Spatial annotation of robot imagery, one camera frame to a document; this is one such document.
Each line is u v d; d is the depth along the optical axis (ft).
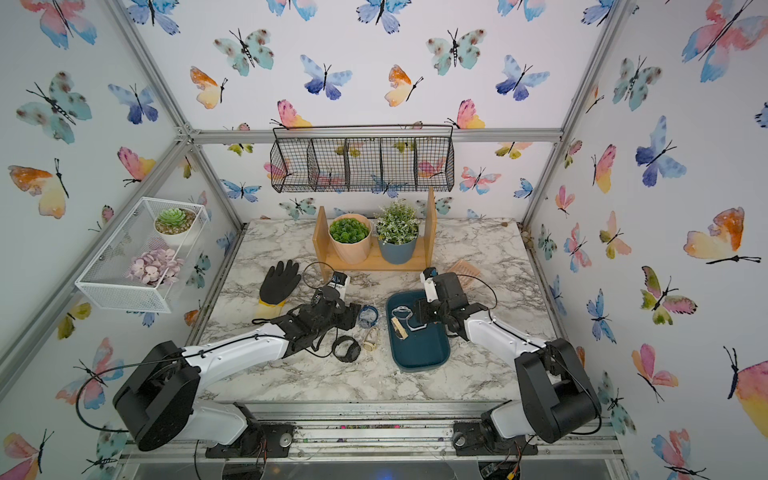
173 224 2.33
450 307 2.24
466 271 3.52
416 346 2.92
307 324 2.16
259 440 2.34
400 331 2.93
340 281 2.51
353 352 2.83
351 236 3.04
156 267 2.06
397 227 2.91
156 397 1.39
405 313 3.08
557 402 1.40
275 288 3.34
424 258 3.33
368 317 3.14
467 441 2.42
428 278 2.65
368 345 2.87
